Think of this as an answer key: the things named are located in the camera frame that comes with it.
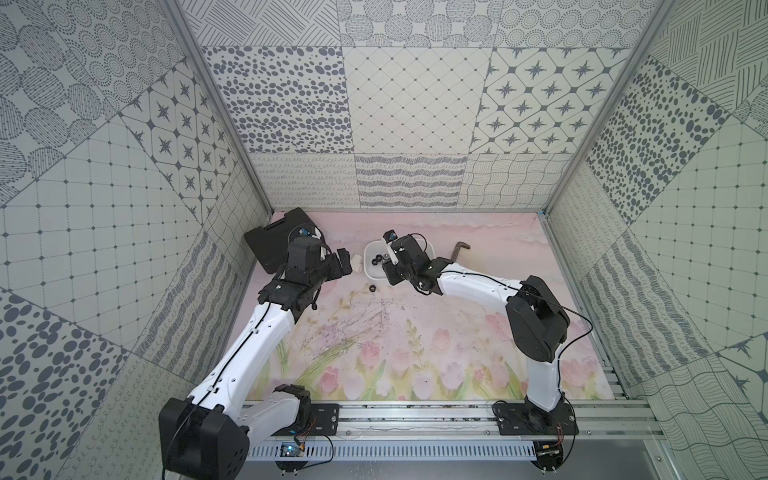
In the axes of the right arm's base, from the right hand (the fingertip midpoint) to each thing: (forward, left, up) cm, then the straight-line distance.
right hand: (391, 267), depth 92 cm
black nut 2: (+8, +7, -9) cm, 14 cm away
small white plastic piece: (+7, +12, -7) cm, 16 cm away
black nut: (-2, +7, -10) cm, 12 cm away
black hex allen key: (+15, -23, -10) cm, 30 cm away
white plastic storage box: (+10, +6, -8) cm, 14 cm away
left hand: (-4, +16, +14) cm, 21 cm away
